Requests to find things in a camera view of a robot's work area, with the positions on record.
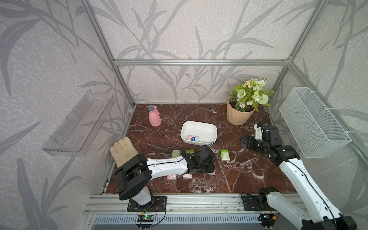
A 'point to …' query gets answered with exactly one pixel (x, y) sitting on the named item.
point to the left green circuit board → (145, 218)
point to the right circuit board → (268, 219)
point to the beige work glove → (122, 151)
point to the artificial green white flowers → (249, 95)
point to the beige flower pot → (236, 117)
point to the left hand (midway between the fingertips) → (215, 169)
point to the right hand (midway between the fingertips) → (245, 139)
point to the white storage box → (207, 132)
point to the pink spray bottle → (154, 116)
